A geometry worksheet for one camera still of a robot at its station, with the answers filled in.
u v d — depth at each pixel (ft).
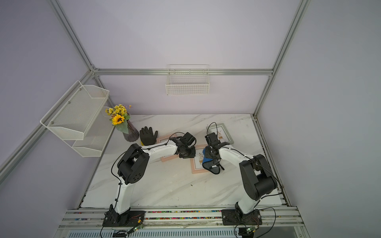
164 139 3.44
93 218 2.47
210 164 2.90
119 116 2.81
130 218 2.40
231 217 2.41
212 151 2.25
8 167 1.64
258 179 1.51
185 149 2.46
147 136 3.47
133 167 1.76
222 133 3.50
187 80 3.13
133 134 3.30
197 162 3.05
